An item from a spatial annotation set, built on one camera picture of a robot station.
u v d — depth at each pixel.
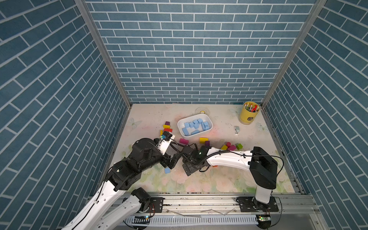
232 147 0.96
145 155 0.47
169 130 1.04
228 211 0.73
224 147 0.95
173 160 0.57
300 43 0.84
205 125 1.05
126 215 0.56
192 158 0.64
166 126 1.05
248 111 0.99
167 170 0.85
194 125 1.05
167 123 1.08
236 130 1.02
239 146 0.96
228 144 0.96
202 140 0.97
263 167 0.48
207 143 0.96
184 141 0.99
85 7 0.71
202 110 1.16
